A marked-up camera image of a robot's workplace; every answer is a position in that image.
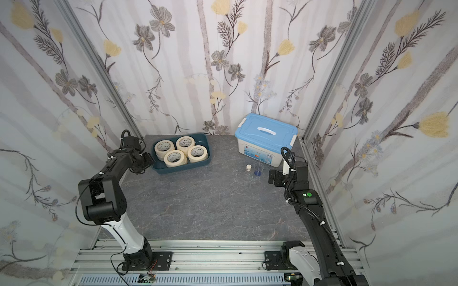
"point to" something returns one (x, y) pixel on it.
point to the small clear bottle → (248, 176)
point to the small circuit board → (147, 279)
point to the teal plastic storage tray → (160, 167)
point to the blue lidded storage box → (263, 139)
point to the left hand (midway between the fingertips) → (151, 161)
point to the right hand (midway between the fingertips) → (287, 169)
